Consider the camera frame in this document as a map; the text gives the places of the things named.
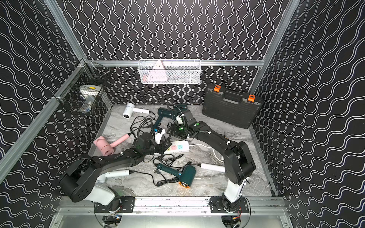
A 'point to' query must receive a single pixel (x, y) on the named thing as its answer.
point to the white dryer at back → (130, 108)
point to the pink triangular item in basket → (158, 73)
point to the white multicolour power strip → (178, 147)
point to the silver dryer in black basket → (89, 93)
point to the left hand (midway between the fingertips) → (171, 142)
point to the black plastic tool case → (231, 108)
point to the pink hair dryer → (106, 148)
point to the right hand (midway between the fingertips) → (169, 132)
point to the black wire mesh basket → (89, 73)
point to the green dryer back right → (180, 107)
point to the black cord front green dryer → (168, 160)
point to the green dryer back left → (165, 112)
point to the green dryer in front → (187, 174)
